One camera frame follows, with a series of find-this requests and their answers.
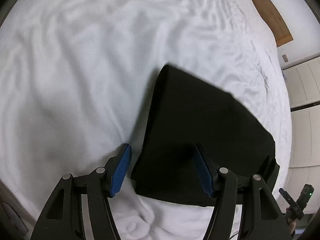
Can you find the black pants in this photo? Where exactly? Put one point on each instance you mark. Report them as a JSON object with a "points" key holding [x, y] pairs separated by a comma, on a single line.
{"points": [[200, 117]]}

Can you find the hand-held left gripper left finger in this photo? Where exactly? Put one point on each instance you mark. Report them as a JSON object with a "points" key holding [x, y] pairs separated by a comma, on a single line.
{"points": [[121, 170]]}

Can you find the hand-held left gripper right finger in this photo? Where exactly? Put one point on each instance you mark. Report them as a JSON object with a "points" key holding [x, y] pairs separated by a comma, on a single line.
{"points": [[205, 175]]}

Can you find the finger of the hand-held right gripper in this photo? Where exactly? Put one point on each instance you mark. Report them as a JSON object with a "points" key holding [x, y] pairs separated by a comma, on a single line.
{"points": [[291, 202]]}

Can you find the white duvet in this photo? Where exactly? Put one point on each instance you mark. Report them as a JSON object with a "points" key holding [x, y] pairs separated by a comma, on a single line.
{"points": [[87, 67]]}

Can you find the beige wall socket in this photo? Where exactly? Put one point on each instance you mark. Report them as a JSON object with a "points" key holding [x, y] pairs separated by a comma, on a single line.
{"points": [[285, 58]]}

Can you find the wooden headboard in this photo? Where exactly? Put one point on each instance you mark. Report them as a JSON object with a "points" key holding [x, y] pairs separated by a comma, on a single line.
{"points": [[268, 12]]}

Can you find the white wardrobe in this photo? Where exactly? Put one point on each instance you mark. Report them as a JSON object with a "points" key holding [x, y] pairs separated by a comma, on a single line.
{"points": [[303, 85]]}

